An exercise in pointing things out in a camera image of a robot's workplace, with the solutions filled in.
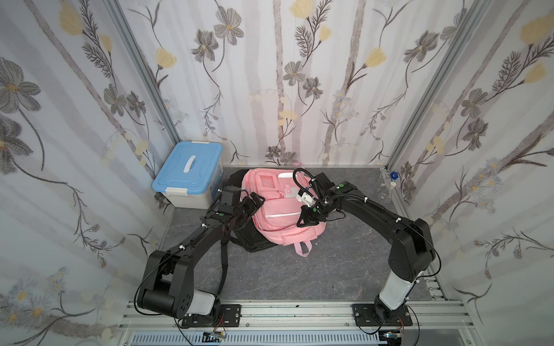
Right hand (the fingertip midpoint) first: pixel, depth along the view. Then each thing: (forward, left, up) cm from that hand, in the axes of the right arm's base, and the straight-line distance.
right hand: (301, 220), depth 80 cm
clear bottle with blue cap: (+24, -45, -15) cm, 53 cm away
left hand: (+8, +16, -2) cm, 18 cm away
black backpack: (0, +23, -13) cm, 27 cm away
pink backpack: (+5, +10, -9) cm, 14 cm away
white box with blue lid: (+21, +47, -1) cm, 52 cm away
